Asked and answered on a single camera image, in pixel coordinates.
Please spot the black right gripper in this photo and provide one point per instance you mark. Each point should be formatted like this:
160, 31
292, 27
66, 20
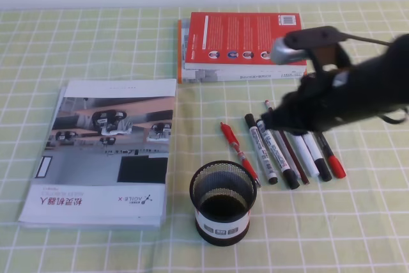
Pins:
319, 104

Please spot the red gel pen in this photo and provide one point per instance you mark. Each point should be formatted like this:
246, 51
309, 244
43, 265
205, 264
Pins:
234, 143

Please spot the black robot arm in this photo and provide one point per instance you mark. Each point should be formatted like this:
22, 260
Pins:
384, 80

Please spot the clear barrel pen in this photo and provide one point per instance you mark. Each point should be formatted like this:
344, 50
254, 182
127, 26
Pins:
285, 152

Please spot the white pen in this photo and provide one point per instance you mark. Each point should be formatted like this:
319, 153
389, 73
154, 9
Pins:
305, 156

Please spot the black mesh pen holder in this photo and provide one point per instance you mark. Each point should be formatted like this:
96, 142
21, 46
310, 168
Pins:
222, 193

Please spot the black cap marker left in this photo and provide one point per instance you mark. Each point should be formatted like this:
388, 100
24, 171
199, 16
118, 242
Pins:
260, 149

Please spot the white marker black cap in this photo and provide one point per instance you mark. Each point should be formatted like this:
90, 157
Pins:
288, 174

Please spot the white marker black ends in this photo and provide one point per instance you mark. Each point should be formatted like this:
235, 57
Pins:
317, 157

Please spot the brown pencil with eraser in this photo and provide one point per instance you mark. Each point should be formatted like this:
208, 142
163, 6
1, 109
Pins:
304, 178

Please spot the red black marker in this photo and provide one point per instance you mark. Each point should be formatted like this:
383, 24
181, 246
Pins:
332, 160

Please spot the red cover book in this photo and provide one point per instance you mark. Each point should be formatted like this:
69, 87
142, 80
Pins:
224, 40

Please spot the white orange bottom book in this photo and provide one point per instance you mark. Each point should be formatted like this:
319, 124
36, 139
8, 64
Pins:
295, 70

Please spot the green checkered tablecloth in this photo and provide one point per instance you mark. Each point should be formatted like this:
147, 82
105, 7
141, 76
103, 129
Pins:
355, 224

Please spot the top white brochure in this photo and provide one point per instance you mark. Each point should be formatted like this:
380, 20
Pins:
102, 151

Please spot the lower brochure stack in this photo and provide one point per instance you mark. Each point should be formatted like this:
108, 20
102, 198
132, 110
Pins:
96, 225

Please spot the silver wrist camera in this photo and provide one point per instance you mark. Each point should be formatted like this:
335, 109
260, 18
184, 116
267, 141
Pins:
294, 46

